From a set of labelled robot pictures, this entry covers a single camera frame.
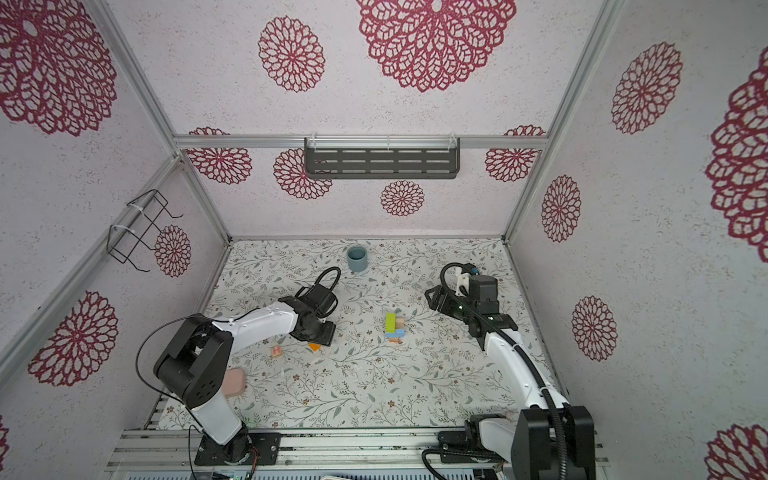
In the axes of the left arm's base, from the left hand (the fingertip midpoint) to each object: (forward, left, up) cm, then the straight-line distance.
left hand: (321, 340), depth 92 cm
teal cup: (+29, -10, +5) cm, 32 cm away
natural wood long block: (+4, -25, +3) cm, 25 cm away
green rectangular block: (+2, -22, +6) cm, 23 cm away
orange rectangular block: (-2, +2, -1) cm, 3 cm away
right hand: (+6, -34, +17) cm, 38 cm away
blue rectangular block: (0, -24, +4) cm, 24 cm away
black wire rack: (+11, +44, +34) cm, 57 cm away
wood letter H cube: (-4, +13, +1) cm, 14 cm away
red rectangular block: (-1, -23, +1) cm, 23 cm away
